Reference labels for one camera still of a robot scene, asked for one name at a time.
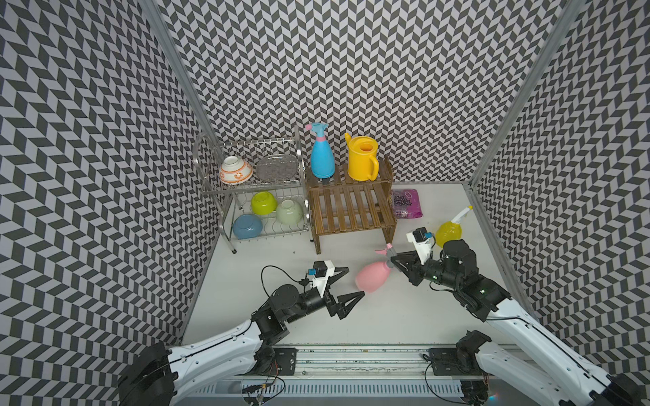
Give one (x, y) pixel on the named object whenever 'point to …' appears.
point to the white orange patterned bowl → (234, 171)
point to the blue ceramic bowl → (247, 226)
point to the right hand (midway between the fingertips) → (394, 262)
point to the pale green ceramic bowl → (289, 211)
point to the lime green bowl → (263, 203)
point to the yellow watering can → (363, 162)
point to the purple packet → (406, 203)
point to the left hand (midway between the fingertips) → (354, 283)
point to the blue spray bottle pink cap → (322, 162)
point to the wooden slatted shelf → (340, 203)
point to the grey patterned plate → (277, 168)
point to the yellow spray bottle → (451, 230)
